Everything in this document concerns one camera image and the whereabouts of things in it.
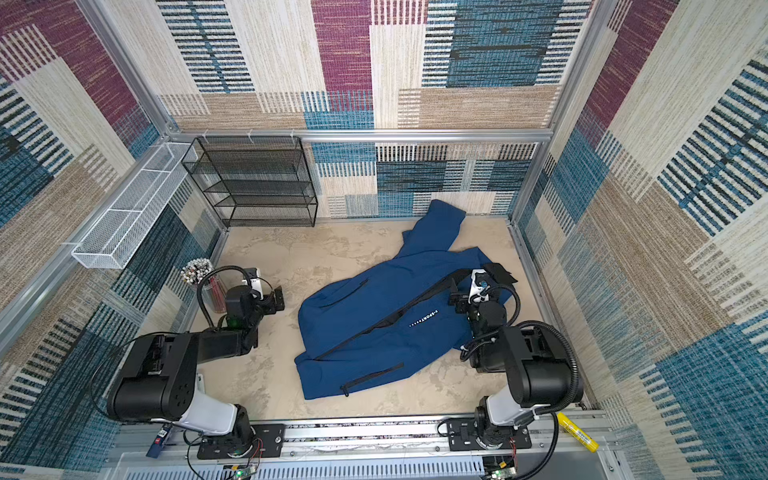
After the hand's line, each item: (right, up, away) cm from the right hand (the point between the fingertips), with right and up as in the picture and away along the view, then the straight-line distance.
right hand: (468, 281), depth 90 cm
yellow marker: (+21, -35, -18) cm, 44 cm away
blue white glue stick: (-79, -37, -18) cm, 89 cm away
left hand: (-62, -1, +3) cm, 62 cm away
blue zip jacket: (-22, -11, -1) cm, 24 cm away
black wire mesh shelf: (-72, +34, +20) cm, 83 cm away
